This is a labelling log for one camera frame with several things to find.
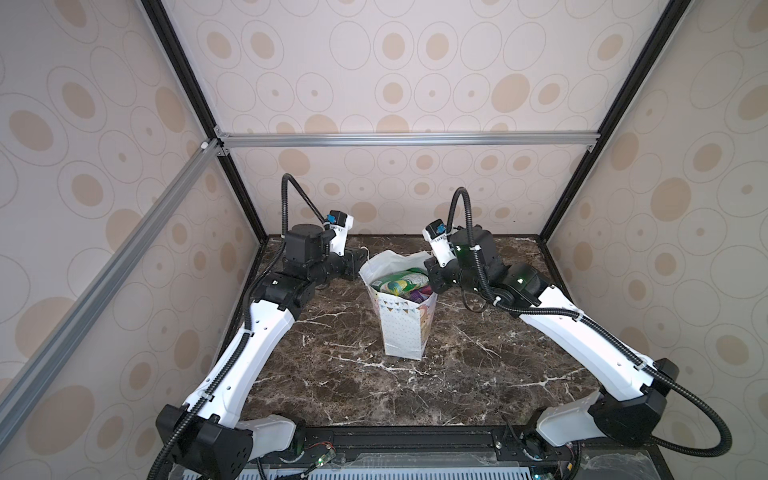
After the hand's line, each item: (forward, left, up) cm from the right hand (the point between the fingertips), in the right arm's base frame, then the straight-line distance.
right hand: (427, 261), depth 70 cm
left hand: (+1, +12, +3) cm, 13 cm away
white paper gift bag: (-9, +5, -13) cm, 17 cm away
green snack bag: (-1, +7, -8) cm, 11 cm away
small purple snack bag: (-2, +1, -11) cm, 12 cm away
